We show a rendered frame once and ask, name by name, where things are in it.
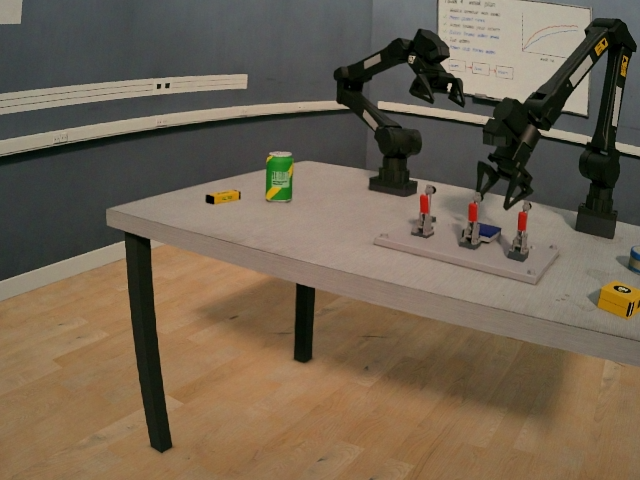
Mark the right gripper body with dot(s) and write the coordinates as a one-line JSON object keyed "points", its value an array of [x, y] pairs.
{"points": [[443, 78]]}

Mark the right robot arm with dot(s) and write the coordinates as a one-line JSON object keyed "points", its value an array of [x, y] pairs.
{"points": [[398, 142]]}

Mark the green drink can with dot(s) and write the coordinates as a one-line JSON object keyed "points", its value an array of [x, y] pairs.
{"points": [[279, 177]]}

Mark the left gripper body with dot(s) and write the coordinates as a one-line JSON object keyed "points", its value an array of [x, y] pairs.
{"points": [[509, 165]]}

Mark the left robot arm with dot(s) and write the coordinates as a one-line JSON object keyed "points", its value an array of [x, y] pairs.
{"points": [[543, 113]]}

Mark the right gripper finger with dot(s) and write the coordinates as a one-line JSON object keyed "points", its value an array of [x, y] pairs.
{"points": [[458, 86], [420, 82]]}

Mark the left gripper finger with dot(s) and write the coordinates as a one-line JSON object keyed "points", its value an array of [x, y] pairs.
{"points": [[492, 179], [516, 179]]}

